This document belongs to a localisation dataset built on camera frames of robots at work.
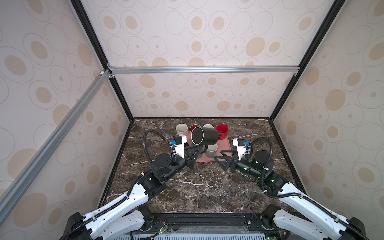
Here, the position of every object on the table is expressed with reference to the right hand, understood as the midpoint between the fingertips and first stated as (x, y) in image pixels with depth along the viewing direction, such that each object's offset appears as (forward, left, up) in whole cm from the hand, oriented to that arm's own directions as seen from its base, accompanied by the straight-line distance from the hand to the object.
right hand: (219, 155), depth 69 cm
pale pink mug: (+32, +21, -17) cm, 42 cm away
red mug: (+34, -8, -21) cm, 41 cm away
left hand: (0, +7, +7) cm, 10 cm away
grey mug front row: (+15, +9, -25) cm, 30 cm away
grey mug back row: (+13, +2, -17) cm, 22 cm away
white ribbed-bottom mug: (+34, +2, -17) cm, 38 cm away
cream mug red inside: (+34, +12, -17) cm, 40 cm away
